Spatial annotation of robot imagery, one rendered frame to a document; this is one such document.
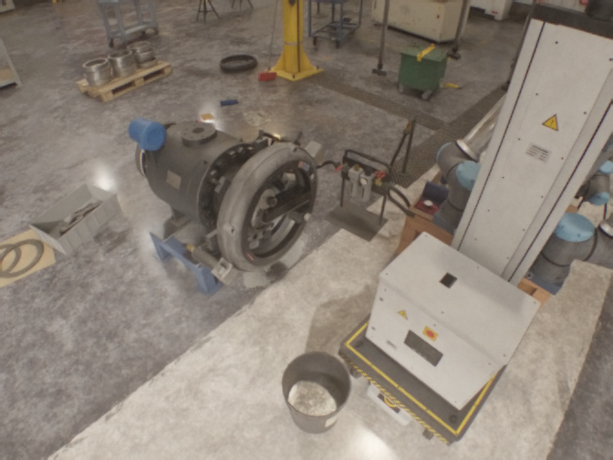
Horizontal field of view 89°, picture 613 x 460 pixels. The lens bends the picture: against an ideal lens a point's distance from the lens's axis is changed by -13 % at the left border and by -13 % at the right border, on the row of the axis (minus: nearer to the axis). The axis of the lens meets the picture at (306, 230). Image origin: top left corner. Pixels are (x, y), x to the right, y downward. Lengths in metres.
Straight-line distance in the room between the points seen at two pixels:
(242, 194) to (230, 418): 1.16
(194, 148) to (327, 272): 1.18
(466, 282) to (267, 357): 1.20
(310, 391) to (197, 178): 1.26
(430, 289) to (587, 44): 0.95
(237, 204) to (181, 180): 0.50
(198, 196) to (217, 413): 1.16
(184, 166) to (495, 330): 1.71
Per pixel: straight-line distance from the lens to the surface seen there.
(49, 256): 3.25
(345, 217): 2.87
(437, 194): 2.42
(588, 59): 1.28
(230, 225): 1.74
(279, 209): 1.92
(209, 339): 2.27
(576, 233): 1.63
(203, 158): 2.05
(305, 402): 1.91
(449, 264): 1.55
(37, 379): 2.61
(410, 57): 4.87
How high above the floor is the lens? 1.94
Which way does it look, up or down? 45 degrees down
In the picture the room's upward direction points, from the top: straight up
